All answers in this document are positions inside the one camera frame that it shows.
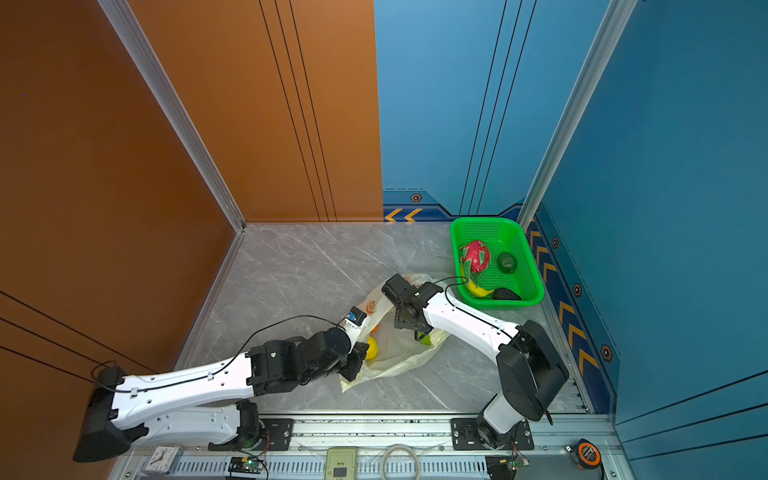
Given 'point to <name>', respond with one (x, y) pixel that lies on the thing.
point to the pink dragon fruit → (474, 258)
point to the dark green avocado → (507, 262)
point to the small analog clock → (162, 459)
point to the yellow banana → (478, 291)
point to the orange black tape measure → (586, 454)
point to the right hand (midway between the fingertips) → (412, 323)
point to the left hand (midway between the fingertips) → (371, 348)
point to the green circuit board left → (245, 465)
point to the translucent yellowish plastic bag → (392, 350)
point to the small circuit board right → (504, 467)
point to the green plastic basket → (500, 235)
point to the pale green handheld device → (341, 463)
